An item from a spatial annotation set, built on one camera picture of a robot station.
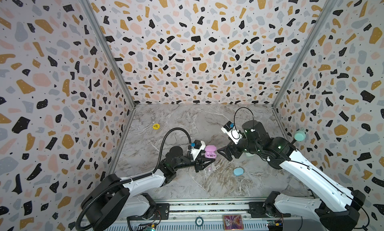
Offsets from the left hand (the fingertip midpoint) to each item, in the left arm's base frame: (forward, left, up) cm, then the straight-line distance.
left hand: (215, 156), depth 71 cm
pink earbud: (+1, +1, -21) cm, 21 cm away
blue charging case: (-1, -15, -20) cm, 25 cm away
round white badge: (-24, +8, -21) cm, 33 cm away
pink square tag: (-25, -8, -19) cm, 32 cm away
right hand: (+3, -4, +7) cm, 8 cm away
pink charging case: (+2, +2, 0) cm, 3 cm away
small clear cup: (+39, +41, -20) cm, 59 cm away
